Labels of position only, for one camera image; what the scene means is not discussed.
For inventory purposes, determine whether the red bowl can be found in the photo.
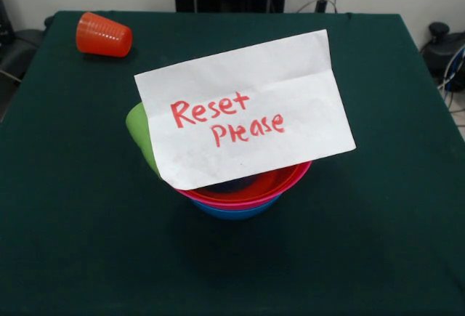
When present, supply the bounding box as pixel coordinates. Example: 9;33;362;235
194;163;304;203

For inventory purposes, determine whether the pink bowl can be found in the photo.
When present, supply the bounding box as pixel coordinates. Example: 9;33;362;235
173;160;313;211

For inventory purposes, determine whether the white paper reset sign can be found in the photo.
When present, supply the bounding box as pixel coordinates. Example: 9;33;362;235
133;28;357;190

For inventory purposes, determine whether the blue bowl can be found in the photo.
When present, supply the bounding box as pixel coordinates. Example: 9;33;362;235
190;194;283;222

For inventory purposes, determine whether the green cup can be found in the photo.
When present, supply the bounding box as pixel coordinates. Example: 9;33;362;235
125;102;161;180

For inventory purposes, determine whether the dark green tablecloth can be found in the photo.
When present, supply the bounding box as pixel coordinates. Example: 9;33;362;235
0;9;465;316

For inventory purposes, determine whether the orange ribbed cup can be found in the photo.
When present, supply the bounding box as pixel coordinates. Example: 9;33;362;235
75;12;134;58

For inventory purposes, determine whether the black chair base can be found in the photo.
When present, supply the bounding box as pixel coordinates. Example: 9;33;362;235
0;0;50;121
420;21;465;92

